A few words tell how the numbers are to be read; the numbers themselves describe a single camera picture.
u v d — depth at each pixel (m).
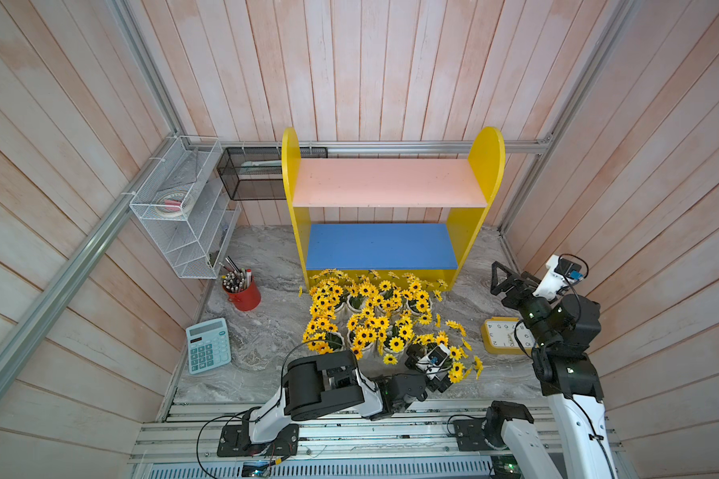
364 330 0.76
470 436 0.73
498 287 0.61
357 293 0.85
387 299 0.85
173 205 0.74
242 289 0.87
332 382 0.53
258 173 0.89
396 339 0.78
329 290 0.85
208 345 0.88
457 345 0.74
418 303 0.85
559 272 0.56
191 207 0.74
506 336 0.89
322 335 0.76
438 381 0.72
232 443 0.72
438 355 0.67
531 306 0.58
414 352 0.76
